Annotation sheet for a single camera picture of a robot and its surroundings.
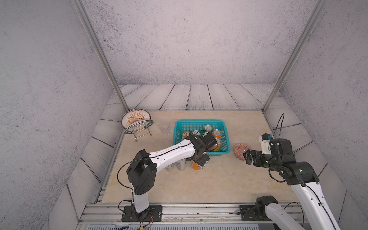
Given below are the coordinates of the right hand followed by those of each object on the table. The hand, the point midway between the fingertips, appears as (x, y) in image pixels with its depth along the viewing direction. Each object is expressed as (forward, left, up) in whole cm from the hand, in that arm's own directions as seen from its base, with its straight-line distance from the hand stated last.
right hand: (253, 154), depth 71 cm
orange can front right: (+15, +14, -11) cm, 23 cm away
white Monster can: (0, +43, -17) cm, 46 cm away
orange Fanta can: (+21, +14, -11) cm, 28 cm away
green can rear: (+25, +19, -10) cm, 33 cm away
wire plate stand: (+29, +68, -16) cm, 75 cm away
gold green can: (+21, +34, -11) cm, 41 cm away
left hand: (+2, +25, -12) cm, 27 cm away
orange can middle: (+25, +27, -15) cm, 39 cm away
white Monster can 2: (+1, +36, -15) cm, 39 cm away
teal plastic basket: (+30, +38, -15) cm, 50 cm away
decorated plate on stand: (+30, +68, -7) cm, 74 cm away
